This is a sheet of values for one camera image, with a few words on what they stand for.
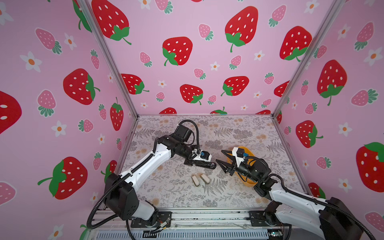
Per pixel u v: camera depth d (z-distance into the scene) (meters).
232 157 0.63
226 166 0.65
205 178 0.86
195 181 0.84
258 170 0.58
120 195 0.41
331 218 0.41
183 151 0.64
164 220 0.72
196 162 0.66
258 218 0.73
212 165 0.74
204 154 0.61
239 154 0.62
